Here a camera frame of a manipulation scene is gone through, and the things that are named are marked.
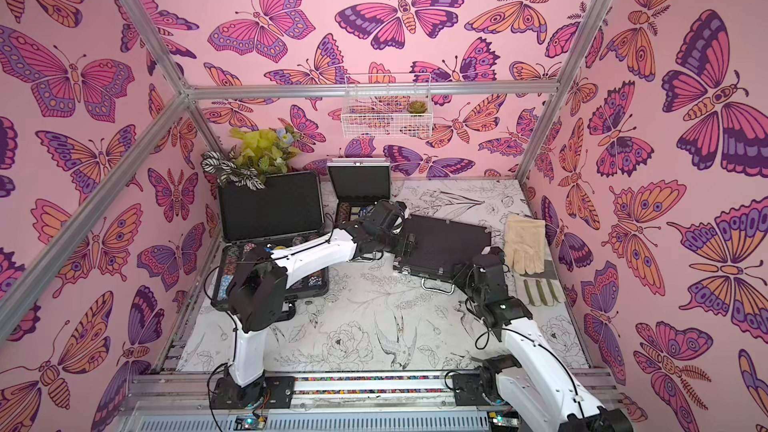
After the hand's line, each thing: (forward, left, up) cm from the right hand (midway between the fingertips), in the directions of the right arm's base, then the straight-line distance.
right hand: (457, 266), depth 84 cm
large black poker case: (+20, +54, -1) cm, 58 cm away
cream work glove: (+14, -26, -10) cm, 31 cm away
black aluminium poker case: (+9, +7, -4) cm, 12 cm away
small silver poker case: (+30, +31, +3) cm, 43 cm away
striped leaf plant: (+25, +70, +13) cm, 75 cm away
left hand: (+8, +12, -1) cm, 14 cm away
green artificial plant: (+34, +60, +13) cm, 70 cm away
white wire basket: (+45, +21, +23) cm, 54 cm away
